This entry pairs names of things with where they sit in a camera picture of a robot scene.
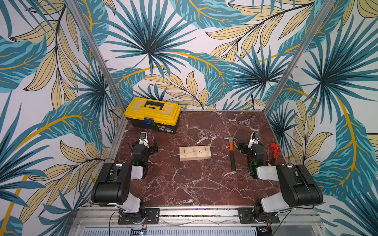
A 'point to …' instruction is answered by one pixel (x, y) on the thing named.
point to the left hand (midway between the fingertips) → (147, 141)
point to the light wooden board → (194, 153)
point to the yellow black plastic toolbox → (159, 114)
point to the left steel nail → (184, 149)
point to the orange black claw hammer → (231, 140)
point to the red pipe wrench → (275, 149)
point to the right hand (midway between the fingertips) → (250, 140)
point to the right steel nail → (205, 149)
